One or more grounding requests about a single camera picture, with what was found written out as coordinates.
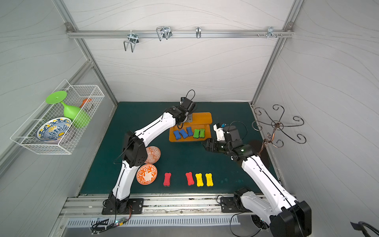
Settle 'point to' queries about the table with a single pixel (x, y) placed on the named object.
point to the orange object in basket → (84, 101)
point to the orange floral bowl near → (146, 174)
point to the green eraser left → (196, 132)
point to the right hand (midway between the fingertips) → (207, 142)
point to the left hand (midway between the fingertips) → (188, 115)
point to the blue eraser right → (189, 130)
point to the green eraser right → (202, 133)
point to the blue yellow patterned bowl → (53, 130)
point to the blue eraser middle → (183, 134)
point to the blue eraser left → (177, 135)
